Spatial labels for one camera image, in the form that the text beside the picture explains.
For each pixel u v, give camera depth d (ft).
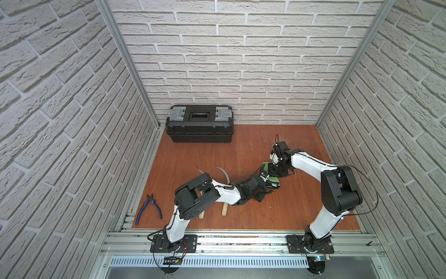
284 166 2.52
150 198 2.80
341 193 1.58
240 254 2.41
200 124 3.22
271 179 2.85
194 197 1.67
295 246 2.40
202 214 2.63
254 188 2.31
